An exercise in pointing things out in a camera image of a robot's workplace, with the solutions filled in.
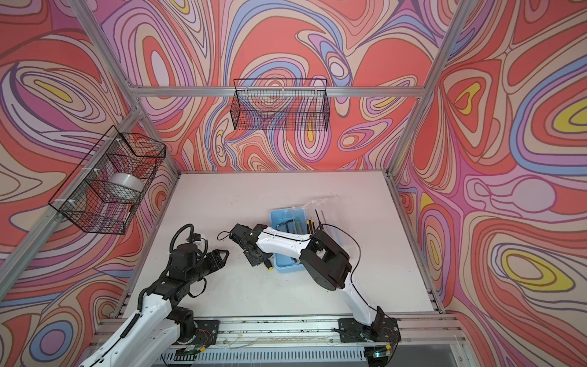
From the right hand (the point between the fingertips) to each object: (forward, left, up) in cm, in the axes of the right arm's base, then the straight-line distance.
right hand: (265, 259), depth 90 cm
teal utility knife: (+10, -14, +9) cm, 19 cm away
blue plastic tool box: (+14, -11, +7) cm, 19 cm away
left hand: (0, +13, +8) cm, 15 cm away
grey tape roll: (+14, +42, +33) cm, 55 cm away
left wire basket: (+11, +50, +31) cm, 60 cm away
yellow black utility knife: (+10, -18, +9) cm, 22 cm away
